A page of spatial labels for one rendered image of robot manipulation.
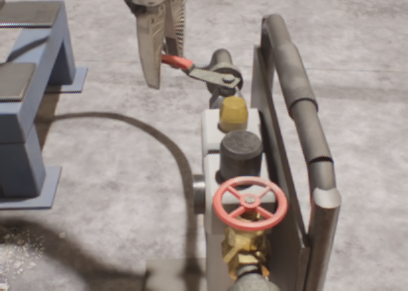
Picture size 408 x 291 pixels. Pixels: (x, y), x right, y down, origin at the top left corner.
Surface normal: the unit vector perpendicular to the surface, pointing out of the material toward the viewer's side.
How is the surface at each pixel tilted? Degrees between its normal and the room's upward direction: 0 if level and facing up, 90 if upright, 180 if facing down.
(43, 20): 0
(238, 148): 0
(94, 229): 0
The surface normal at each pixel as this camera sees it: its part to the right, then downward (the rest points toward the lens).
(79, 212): 0.00, -0.79
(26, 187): 0.04, 0.62
